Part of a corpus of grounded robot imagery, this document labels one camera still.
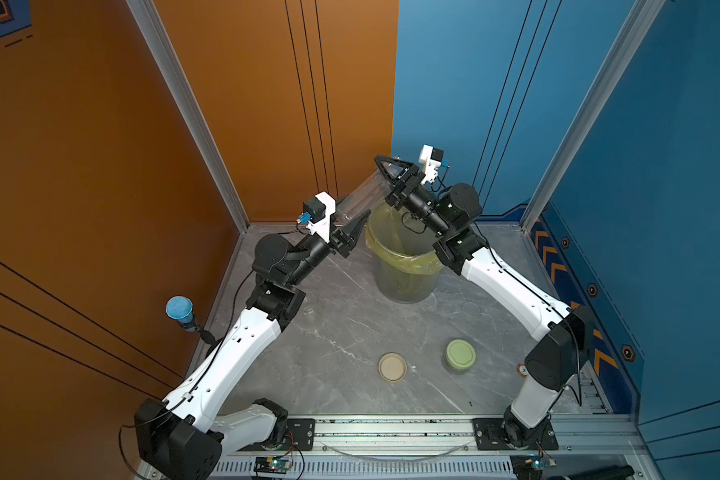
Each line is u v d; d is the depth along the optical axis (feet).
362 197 1.79
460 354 2.67
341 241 1.81
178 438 1.21
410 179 1.84
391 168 1.93
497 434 2.38
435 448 2.37
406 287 2.97
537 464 2.29
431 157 1.98
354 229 1.96
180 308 2.06
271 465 2.33
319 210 1.56
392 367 2.75
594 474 2.20
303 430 2.44
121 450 1.42
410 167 1.86
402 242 3.21
